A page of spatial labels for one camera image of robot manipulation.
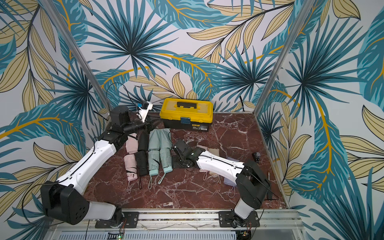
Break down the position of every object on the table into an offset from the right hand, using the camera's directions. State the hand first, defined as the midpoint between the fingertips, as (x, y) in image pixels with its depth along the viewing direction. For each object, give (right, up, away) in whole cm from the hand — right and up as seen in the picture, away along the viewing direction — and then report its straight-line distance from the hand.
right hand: (175, 162), depth 83 cm
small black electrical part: (+49, +2, +9) cm, 50 cm away
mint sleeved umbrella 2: (-7, 0, +9) cm, 11 cm away
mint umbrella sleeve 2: (-9, +10, +17) cm, 22 cm away
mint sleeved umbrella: (-14, -1, +7) cm, 16 cm away
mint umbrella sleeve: (-17, +11, +18) cm, 27 cm away
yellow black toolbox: (+8, +28, +13) cm, 32 cm away
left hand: (-7, +24, -9) cm, 26 cm away
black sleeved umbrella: (-21, -1, +8) cm, 23 cm away
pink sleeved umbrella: (+17, -7, +5) cm, 19 cm away
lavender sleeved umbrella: (+29, -11, +1) cm, 30 cm away
